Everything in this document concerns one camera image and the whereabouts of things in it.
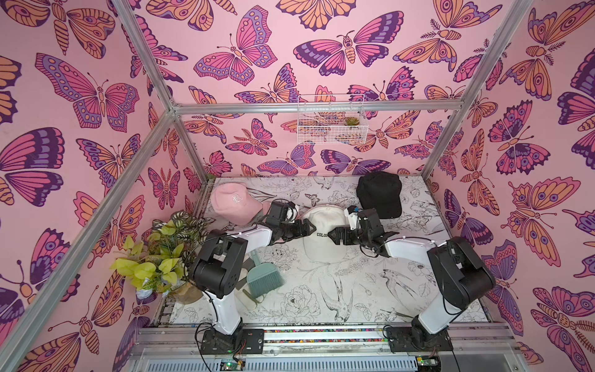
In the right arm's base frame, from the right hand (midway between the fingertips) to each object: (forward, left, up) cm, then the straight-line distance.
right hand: (338, 231), depth 94 cm
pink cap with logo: (+13, +45, 0) cm, 47 cm away
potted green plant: (-24, +53, +20) cm, 61 cm away
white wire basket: (+43, +2, +20) cm, 47 cm away
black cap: (+21, -21, +1) cm, 30 cm away
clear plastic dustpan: (-23, +36, -5) cm, 43 cm away
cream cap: (-6, +8, -3) cm, 10 cm away
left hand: (0, +11, 0) cm, 11 cm away
